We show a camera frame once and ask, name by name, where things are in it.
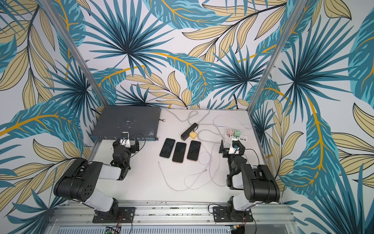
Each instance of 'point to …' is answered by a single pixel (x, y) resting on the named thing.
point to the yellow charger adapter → (193, 135)
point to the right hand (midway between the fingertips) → (222, 140)
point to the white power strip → (243, 138)
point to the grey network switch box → (108, 122)
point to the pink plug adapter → (230, 132)
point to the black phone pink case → (179, 152)
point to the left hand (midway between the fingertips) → (128, 139)
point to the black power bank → (185, 135)
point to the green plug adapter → (237, 133)
